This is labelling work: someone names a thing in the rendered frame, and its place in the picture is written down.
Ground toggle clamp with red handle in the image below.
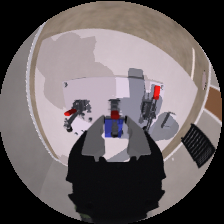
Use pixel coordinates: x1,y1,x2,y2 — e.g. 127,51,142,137
63,100,86,132
141,85,160,133

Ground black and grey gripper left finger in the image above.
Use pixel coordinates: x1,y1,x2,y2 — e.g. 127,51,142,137
66,115,105,183

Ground blue plate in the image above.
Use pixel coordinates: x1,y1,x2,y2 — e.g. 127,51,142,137
104,117,123,138

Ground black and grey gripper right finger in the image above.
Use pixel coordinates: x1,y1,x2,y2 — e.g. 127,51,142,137
125,115,166,180

